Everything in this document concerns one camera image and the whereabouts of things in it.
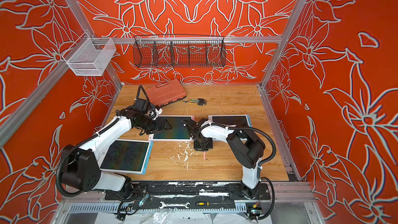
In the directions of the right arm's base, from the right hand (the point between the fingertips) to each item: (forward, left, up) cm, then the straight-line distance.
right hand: (200, 149), depth 87 cm
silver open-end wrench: (-27, +17, 0) cm, 32 cm away
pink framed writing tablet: (+11, +13, 0) cm, 17 cm away
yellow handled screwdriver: (-26, -4, +1) cm, 26 cm away
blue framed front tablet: (-5, +40, +1) cm, 40 cm away
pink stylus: (-4, -2, 0) cm, 4 cm away
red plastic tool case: (+38, +25, +6) cm, 46 cm away
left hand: (+7, +18, +12) cm, 23 cm away
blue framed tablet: (+20, -26, -1) cm, 33 cm away
